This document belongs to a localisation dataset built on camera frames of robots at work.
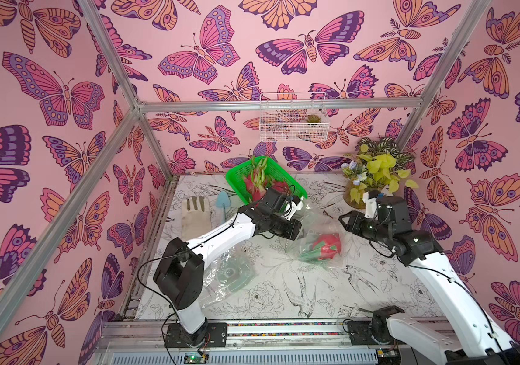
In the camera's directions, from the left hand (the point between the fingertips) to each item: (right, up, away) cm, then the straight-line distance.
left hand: (306, 234), depth 79 cm
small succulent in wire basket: (+6, +45, +14) cm, 47 cm away
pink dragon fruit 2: (-7, +18, +28) cm, 34 cm away
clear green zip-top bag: (-28, -16, +8) cm, 33 cm away
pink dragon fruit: (-18, +19, +21) cm, 34 cm away
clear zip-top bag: (+5, +2, +9) cm, 11 cm away
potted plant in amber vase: (+31, +25, +10) cm, 41 cm away
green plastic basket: (-28, +19, +31) cm, 46 cm away
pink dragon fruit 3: (+9, -5, +5) cm, 11 cm away
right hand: (+12, +6, -4) cm, 14 cm away
